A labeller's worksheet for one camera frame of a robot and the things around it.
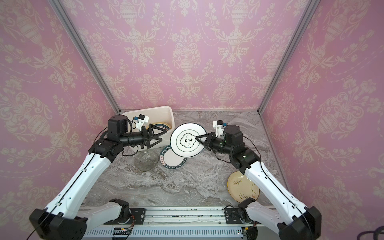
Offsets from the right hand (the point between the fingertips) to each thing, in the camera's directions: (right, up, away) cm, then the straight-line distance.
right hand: (196, 138), depth 68 cm
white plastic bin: (-22, +13, +34) cm, 43 cm away
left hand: (-14, +1, -2) cm, 15 cm away
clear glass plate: (-32, -16, +26) cm, 44 cm away
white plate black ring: (-6, -1, +2) cm, 6 cm away
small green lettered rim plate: (-16, -16, +24) cm, 33 cm away
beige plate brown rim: (+25, -29, +15) cm, 41 cm away
